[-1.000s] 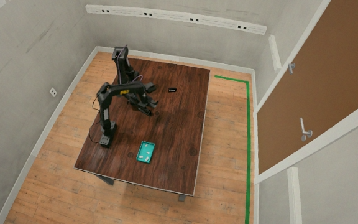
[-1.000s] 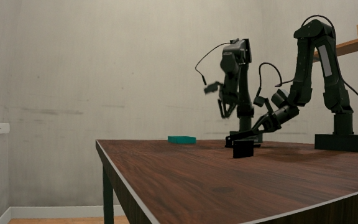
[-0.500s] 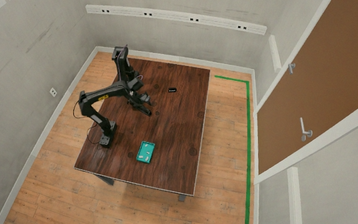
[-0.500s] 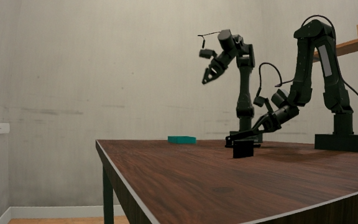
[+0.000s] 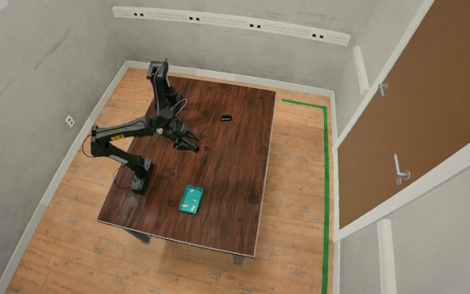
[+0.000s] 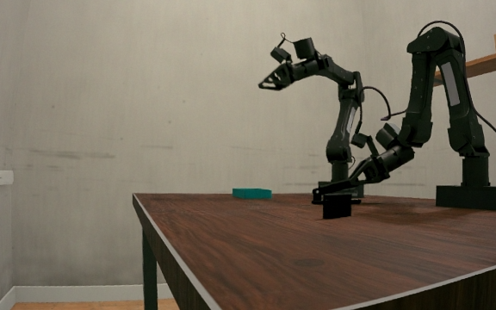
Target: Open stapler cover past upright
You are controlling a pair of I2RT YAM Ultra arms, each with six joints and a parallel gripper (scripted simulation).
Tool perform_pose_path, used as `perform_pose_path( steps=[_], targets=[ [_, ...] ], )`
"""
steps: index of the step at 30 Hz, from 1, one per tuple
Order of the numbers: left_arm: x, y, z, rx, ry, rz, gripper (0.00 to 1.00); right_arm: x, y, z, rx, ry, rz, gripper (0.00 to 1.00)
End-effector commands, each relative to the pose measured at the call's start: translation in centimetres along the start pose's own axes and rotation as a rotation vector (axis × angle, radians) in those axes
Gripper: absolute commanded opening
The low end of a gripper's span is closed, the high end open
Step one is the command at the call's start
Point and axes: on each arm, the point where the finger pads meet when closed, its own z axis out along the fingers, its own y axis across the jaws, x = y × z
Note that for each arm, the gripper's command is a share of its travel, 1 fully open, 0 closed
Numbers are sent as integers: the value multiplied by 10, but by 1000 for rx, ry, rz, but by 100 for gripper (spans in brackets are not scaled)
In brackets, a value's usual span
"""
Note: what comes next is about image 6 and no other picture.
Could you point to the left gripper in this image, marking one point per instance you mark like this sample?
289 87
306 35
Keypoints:
368 165

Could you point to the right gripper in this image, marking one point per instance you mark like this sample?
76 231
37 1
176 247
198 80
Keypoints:
285 79

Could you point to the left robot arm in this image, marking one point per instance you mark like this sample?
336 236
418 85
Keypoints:
466 132

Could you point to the teal shallow tray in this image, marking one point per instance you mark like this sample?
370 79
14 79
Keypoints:
252 194

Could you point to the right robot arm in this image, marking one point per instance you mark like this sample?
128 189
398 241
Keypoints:
337 150

